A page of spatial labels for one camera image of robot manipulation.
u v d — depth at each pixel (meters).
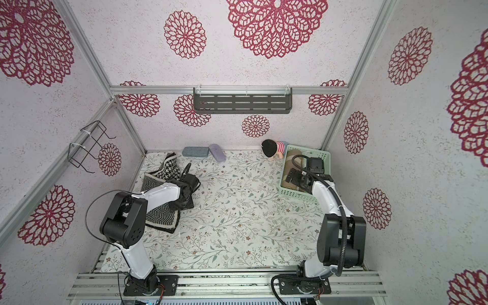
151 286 0.65
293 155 1.10
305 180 0.65
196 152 1.17
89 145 0.80
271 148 1.14
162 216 0.93
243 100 0.94
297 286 0.73
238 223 0.91
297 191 0.94
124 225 0.49
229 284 0.75
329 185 0.57
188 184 0.76
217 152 1.17
